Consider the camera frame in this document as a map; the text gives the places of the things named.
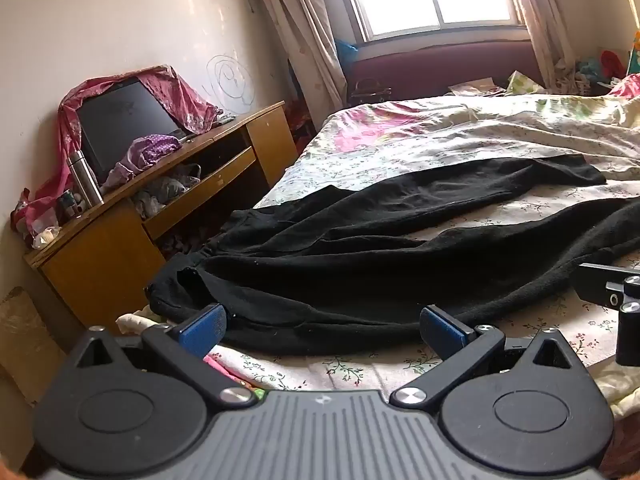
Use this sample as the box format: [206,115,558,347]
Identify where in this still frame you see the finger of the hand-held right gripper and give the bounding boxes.
[572,262,640,366]

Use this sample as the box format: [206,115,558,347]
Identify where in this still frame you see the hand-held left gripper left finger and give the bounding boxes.
[74,303,257,408]

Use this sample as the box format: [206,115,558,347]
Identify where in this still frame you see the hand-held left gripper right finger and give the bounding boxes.
[389,304,584,409]

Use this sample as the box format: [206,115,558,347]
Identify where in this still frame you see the black pants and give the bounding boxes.
[147,156,640,356]

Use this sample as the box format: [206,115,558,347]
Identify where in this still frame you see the wooden desk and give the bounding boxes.
[24,101,299,336]

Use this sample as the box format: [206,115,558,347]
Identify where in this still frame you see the grey clothes bundle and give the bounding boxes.
[131,162,202,219]

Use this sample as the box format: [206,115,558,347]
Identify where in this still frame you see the cardboard piece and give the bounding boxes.
[0,286,69,407]

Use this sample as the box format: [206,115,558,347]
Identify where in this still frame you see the clear plastic bag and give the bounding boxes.
[31,225,62,252]

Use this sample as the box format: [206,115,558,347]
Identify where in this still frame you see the small jars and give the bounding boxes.
[56,189,84,222]

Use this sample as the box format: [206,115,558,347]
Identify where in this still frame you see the purple dotted cloth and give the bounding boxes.
[102,133,184,192]

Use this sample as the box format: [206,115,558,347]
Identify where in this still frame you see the floral bedsheet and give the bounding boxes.
[117,91,640,413]

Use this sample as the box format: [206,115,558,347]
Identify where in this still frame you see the steel thermos flask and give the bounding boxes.
[66,149,105,210]

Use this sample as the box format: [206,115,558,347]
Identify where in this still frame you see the pile of colourful toys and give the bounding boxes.
[550,30,640,96]

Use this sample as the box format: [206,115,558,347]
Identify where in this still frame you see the black monitor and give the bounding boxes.
[76,79,189,186]

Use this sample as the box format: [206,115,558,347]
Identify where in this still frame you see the papers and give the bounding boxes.
[447,77,507,97]

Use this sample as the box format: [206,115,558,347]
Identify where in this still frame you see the pink floral cloth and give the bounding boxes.
[11,64,225,240]

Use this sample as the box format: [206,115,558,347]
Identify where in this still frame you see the dark basket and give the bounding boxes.
[347,77,394,107]

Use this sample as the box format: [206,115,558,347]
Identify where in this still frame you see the beige curtain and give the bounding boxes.
[501,0,577,92]
[248,0,349,134]

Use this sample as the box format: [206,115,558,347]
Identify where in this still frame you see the blue bag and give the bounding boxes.
[333,38,360,67]

